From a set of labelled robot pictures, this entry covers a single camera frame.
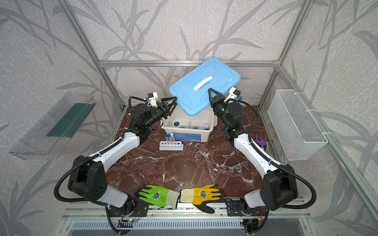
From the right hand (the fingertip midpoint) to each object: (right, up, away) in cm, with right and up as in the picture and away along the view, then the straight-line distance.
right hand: (209, 84), depth 69 cm
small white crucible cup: (-7, -23, +35) cm, 43 cm away
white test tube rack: (-23, -34, +25) cm, 48 cm away
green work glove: (-27, -57, +8) cm, 64 cm away
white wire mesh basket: (+37, -23, -8) cm, 44 cm away
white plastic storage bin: (-14, -23, +36) cm, 45 cm away
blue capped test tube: (-24, -26, +16) cm, 39 cm away
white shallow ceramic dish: (-17, -22, +37) cm, 47 cm away
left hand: (-15, -5, +3) cm, 16 cm away
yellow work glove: (-4, -57, +7) cm, 57 cm away
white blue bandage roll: (0, -22, +36) cm, 42 cm away
